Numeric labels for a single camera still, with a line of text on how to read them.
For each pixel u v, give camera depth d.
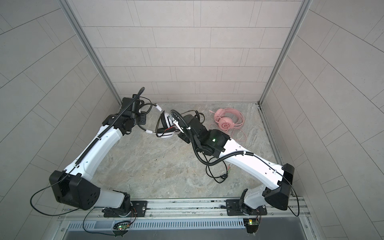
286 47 0.85
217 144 0.44
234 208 0.71
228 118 0.97
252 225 0.68
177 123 0.55
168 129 0.75
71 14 0.74
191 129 0.44
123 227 0.64
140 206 0.71
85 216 0.68
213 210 0.71
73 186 0.38
